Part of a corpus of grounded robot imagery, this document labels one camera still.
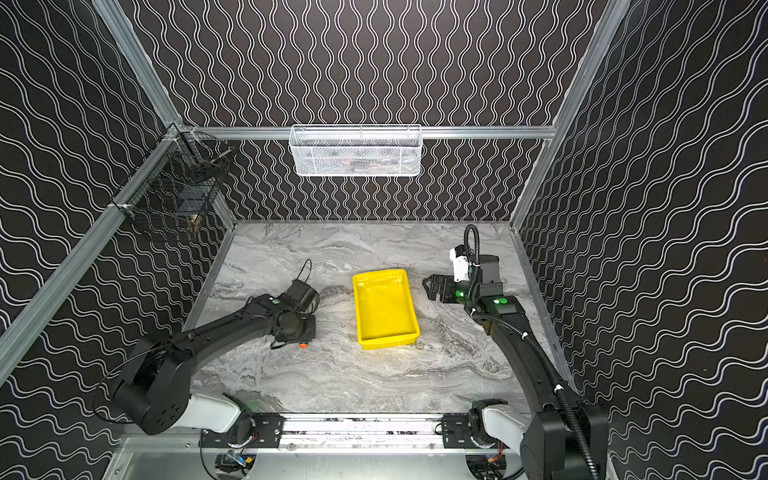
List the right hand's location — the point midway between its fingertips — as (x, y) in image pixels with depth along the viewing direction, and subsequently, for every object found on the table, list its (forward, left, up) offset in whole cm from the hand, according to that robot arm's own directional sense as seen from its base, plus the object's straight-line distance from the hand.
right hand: (441, 282), depth 82 cm
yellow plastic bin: (+2, +16, -18) cm, 24 cm away
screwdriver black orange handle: (-13, +39, -12) cm, 43 cm away
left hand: (-11, +35, -12) cm, 39 cm away
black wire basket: (+30, +82, +13) cm, 88 cm away
